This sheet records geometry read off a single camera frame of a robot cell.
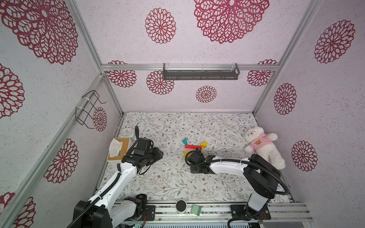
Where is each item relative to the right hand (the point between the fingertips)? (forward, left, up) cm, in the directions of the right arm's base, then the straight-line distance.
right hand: (191, 167), depth 90 cm
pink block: (+12, +3, 0) cm, 12 cm away
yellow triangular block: (+17, -9, +1) cm, 19 cm away
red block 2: (+15, -2, -1) cm, 15 cm away
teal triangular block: (+19, +5, 0) cm, 20 cm away
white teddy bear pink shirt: (+14, -44, +7) cm, 47 cm away
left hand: (+2, +18, +12) cm, 21 cm away
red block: (+15, +2, 0) cm, 15 cm away
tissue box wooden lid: (+8, +48, +8) cm, 49 cm away
